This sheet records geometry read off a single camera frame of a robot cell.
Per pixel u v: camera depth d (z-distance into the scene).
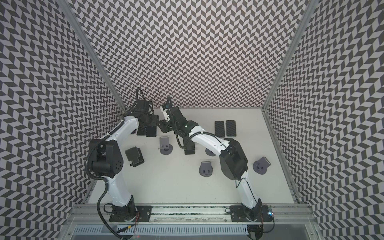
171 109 0.68
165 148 0.91
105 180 0.53
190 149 0.91
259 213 0.66
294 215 0.75
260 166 0.83
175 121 0.65
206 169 0.83
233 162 0.51
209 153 0.97
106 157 0.50
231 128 1.05
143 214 0.73
